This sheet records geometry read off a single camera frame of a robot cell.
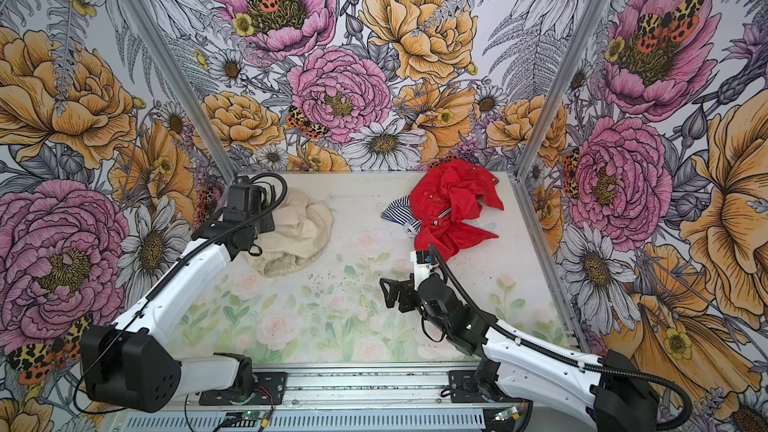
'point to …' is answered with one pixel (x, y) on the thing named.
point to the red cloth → (447, 194)
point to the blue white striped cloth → (400, 211)
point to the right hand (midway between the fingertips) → (395, 289)
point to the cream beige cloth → (302, 229)
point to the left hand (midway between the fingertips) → (256, 222)
